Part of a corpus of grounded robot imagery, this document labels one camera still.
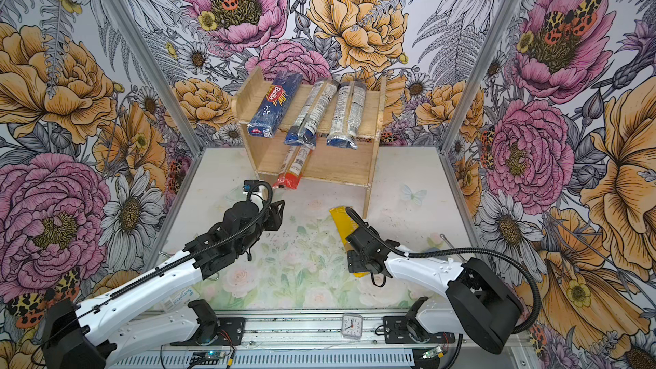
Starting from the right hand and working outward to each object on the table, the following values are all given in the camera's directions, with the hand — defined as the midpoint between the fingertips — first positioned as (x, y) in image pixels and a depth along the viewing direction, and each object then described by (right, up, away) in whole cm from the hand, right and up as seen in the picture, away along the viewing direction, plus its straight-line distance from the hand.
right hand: (363, 268), depth 86 cm
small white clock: (-5, -12, -12) cm, 17 cm away
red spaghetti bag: (-23, +34, -5) cm, 41 cm away
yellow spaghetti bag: (-5, +13, +8) cm, 16 cm away
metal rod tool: (+31, +7, +5) cm, 32 cm away
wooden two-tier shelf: (-12, +34, +1) cm, 36 cm away
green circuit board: (-44, -18, -16) cm, 50 cm away
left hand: (-27, +21, -9) cm, 35 cm away
